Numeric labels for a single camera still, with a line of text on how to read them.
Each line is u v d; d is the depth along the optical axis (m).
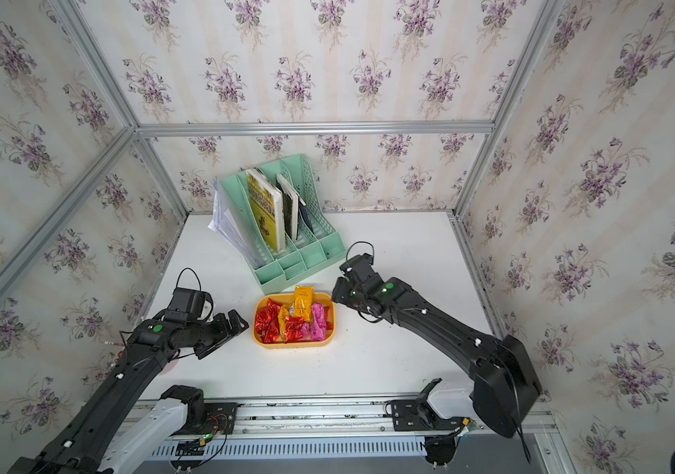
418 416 0.66
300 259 0.98
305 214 1.03
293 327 0.81
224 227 0.81
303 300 0.86
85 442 0.40
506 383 0.40
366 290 0.60
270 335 0.85
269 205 0.92
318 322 0.82
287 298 0.91
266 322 0.84
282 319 0.85
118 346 0.73
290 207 0.98
